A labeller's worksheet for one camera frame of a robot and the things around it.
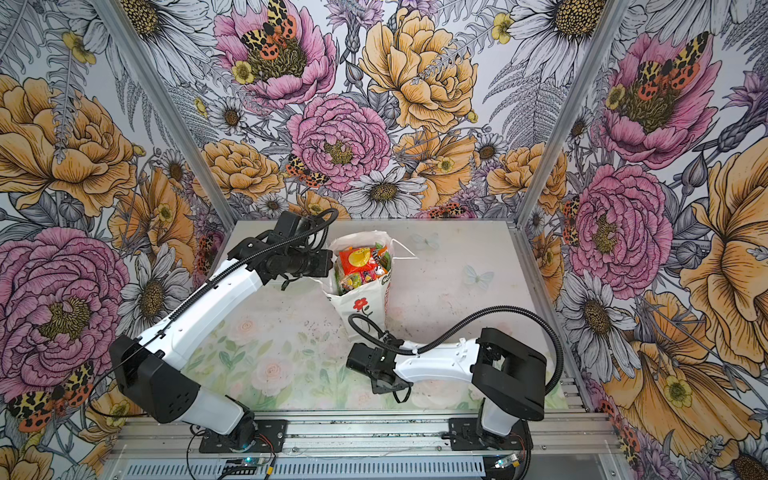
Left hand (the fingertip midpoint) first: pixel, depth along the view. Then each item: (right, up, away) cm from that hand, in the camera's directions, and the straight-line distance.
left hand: (328, 273), depth 79 cm
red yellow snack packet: (+7, +3, 0) cm, 8 cm away
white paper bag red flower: (+9, -9, -1) cm, 13 cm away
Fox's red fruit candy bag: (+8, -1, +1) cm, 8 cm away
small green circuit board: (+45, -43, -8) cm, 63 cm away
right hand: (+17, -32, +2) cm, 36 cm away
